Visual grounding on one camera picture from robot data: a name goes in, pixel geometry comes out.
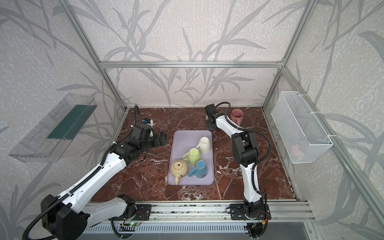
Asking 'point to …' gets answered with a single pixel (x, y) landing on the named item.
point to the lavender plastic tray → (182, 141)
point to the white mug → (204, 146)
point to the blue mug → (200, 170)
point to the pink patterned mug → (236, 116)
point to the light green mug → (192, 156)
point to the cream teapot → (179, 169)
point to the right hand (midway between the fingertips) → (213, 120)
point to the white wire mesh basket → (302, 138)
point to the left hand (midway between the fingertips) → (161, 132)
